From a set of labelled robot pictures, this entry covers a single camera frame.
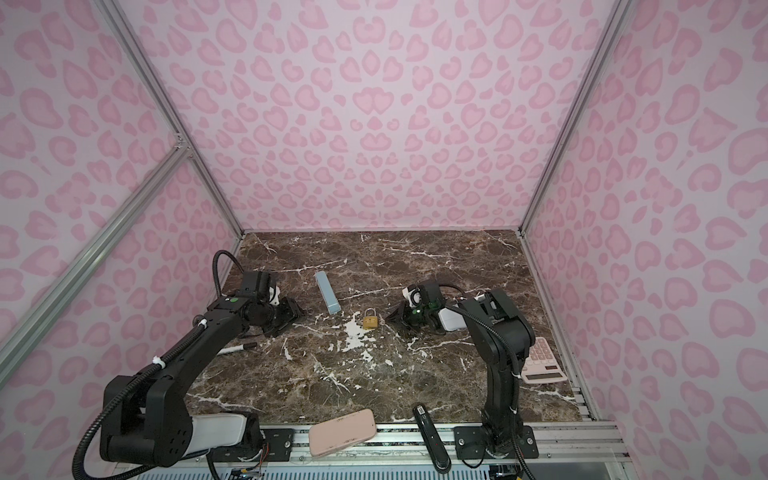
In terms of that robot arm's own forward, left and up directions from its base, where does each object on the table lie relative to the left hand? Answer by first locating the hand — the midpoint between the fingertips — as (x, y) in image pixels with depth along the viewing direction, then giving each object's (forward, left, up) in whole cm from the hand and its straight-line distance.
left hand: (303, 312), depth 85 cm
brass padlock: (+2, -18, -10) cm, 21 cm away
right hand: (+2, -24, -8) cm, 25 cm away
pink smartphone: (-29, -12, -9) cm, 32 cm away
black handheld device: (-31, -34, -6) cm, 47 cm away
